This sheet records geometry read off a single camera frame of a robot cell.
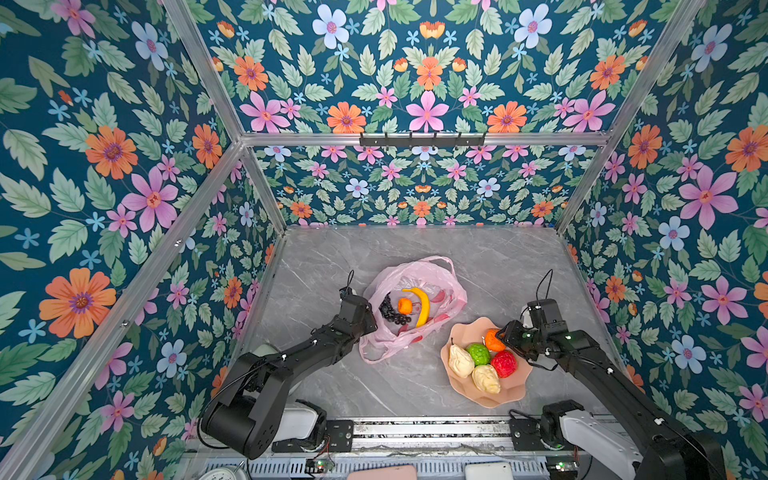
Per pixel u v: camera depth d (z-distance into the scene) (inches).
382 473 27.3
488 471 26.7
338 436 28.9
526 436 28.8
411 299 38.9
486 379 30.1
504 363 30.9
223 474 26.0
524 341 28.2
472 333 34.9
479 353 32.1
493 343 32.8
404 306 36.7
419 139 36.0
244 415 16.5
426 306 37.6
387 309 36.4
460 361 30.9
